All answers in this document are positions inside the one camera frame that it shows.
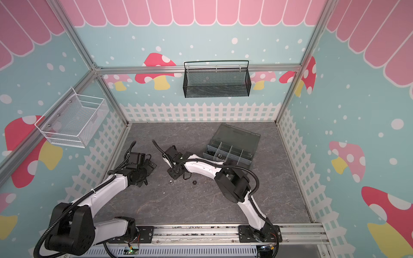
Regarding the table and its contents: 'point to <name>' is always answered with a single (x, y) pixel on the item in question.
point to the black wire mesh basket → (216, 79)
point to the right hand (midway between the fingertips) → (174, 172)
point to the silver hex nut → (171, 182)
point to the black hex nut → (194, 182)
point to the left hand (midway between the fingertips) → (150, 172)
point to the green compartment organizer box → (233, 144)
